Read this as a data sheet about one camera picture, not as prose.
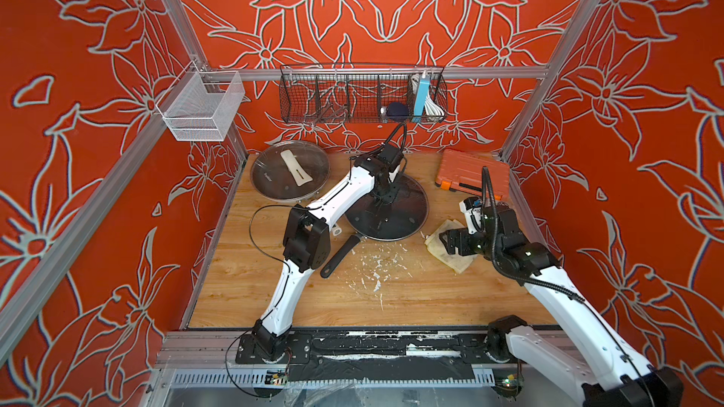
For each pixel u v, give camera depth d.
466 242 0.68
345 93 1.01
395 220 1.00
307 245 0.56
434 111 0.92
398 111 0.95
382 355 0.73
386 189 0.79
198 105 0.92
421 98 0.87
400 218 1.06
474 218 0.64
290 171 0.97
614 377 0.38
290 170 0.98
